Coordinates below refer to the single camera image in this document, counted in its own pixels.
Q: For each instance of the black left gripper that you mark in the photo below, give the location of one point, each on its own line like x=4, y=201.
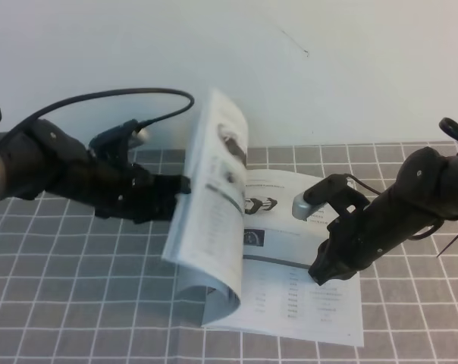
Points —
x=131, y=192

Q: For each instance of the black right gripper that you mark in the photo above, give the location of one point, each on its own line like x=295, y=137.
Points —
x=352, y=246

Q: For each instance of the white robot brochure book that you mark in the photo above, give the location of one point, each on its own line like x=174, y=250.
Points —
x=235, y=236

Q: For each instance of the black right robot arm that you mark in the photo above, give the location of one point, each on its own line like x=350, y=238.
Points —
x=424, y=195

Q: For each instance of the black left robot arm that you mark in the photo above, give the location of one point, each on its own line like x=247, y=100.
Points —
x=43, y=158

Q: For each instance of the grey checked tablecloth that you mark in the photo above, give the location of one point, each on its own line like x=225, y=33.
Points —
x=77, y=289

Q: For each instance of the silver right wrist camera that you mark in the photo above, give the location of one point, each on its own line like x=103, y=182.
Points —
x=334, y=191

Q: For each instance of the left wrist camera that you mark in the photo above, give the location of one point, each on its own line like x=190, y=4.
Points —
x=113, y=145

